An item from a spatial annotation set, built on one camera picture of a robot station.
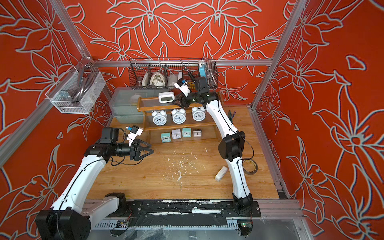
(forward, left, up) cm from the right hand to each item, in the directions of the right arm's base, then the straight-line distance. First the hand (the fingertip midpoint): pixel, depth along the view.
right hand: (173, 97), depth 82 cm
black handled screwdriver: (+22, -8, +2) cm, 24 cm away
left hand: (-27, +9, -9) cm, 30 cm away
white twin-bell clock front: (-6, +8, -10) cm, 14 cm away
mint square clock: (-6, -7, -25) cm, 27 cm away
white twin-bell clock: (-5, -3, -10) cm, 11 cm away
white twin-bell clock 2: (-3, -15, -10) cm, 18 cm away
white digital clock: (-1, +4, +1) cm, 4 cm away
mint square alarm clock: (-10, +7, -25) cm, 28 cm away
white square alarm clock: (-7, 0, -25) cm, 26 cm away
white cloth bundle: (+14, +11, +2) cm, 18 cm away
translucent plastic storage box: (+6, +33, -9) cm, 35 cm away
